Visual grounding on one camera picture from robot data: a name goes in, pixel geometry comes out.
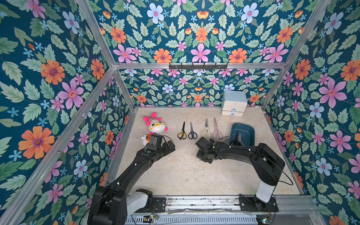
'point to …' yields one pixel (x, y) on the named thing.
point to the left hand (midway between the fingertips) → (171, 147)
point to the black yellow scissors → (182, 134)
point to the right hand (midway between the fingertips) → (198, 156)
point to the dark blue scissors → (192, 134)
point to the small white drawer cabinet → (233, 102)
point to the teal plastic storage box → (242, 134)
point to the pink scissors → (216, 134)
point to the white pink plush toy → (156, 126)
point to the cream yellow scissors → (206, 132)
